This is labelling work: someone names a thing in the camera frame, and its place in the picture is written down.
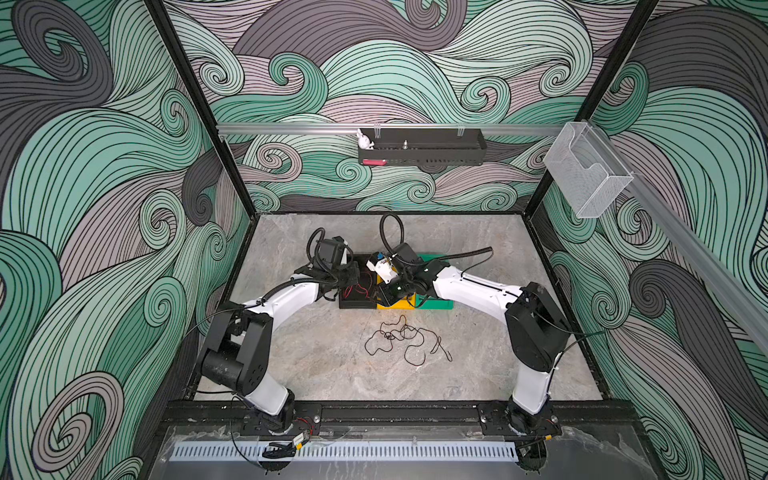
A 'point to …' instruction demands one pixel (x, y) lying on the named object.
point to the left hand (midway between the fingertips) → (359, 270)
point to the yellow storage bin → (408, 303)
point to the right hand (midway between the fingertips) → (374, 296)
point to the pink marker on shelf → (370, 162)
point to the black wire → (382, 339)
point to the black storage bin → (363, 295)
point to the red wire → (349, 289)
